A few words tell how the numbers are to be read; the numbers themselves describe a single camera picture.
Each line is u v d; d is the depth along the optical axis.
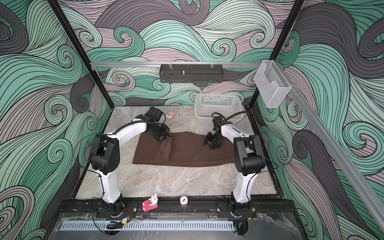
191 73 0.98
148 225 0.70
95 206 0.72
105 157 0.51
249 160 0.50
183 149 0.99
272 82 0.78
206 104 1.22
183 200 0.71
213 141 0.83
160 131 0.81
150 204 0.71
